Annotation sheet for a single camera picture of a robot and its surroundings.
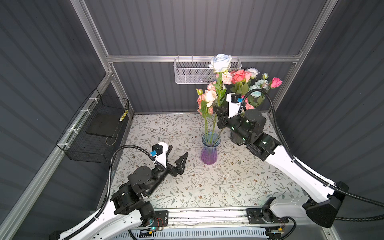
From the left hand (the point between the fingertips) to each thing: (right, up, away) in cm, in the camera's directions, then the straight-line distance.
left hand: (180, 151), depth 61 cm
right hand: (+16, +18, +2) cm, 24 cm away
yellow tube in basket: (-34, +16, +21) cm, 43 cm away
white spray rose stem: (+41, +26, +23) cm, 53 cm away
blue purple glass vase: (+15, +2, +21) cm, 26 cm away
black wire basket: (-44, +6, +11) cm, 46 cm away
